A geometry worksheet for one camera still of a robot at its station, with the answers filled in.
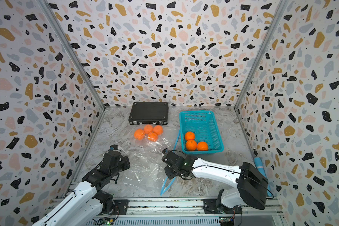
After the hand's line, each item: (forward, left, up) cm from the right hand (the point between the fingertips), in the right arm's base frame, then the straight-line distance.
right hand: (168, 170), depth 80 cm
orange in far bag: (+24, +22, 0) cm, 33 cm away
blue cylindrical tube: (+10, -58, -9) cm, 59 cm away
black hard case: (+45, +19, -1) cm, 49 cm away
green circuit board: (-24, +30, -7) cm, 39 cm away
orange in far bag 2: (+31, +17, -2) cm, 35 cm away
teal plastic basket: (+40, -24, -7) cm, 47 cm away
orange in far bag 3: (+30, +10, -1) cm, 31 cm away
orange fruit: (+18, -13, -2) cm, 22 cm away
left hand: (+6, +22, +2) cm, 23 cm away
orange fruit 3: (+25, -13, -2) cm, 28 cm away
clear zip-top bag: (+25, +2, -6) cm, 26 cm away
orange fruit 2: (+17, -21, -1) cm, 27 cm away
